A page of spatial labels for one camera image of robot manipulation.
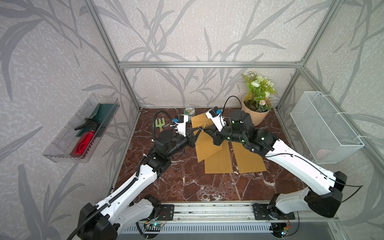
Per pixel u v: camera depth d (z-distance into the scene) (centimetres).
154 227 71
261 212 72
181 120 61
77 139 60
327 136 60
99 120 70
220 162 92
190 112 108
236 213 75
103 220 39
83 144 59
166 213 73
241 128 50
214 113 54
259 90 91
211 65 96
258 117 100
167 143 52
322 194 41
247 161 96
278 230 72
